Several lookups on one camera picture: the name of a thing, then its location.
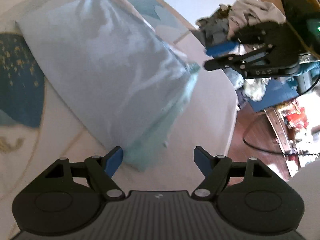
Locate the light blue shirt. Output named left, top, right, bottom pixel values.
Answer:
left=15, top=0, right=202, bottom=172

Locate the low wooden shelf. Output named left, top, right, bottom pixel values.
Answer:
left=264, top=99, right=320, bottom=178

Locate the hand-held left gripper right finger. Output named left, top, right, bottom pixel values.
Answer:
left=191, top=146, right=272, bottom=202

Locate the pile of assorted clothes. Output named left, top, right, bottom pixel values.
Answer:
left=195, top=0, right=287, bottom=110

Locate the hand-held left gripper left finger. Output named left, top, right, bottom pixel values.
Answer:
left=44, top=146, right=125, bottom=202

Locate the white sticker-covered cabinet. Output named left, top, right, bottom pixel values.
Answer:
left=147, top=0, right=259, bottom=30

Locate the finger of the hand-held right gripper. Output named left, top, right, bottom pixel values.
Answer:
left=204, top=46, right=275, bottom=72
left=206, top=21, right=278, bottom=58

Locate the black cable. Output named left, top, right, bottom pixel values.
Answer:
left=242, top=75, right=320, bottom=157

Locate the blue panel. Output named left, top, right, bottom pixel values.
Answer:
left=249, top=79, right=300, bottom=112

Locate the red cloth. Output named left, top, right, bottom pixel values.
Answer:
left=285, top=106, right=308, bottom=128

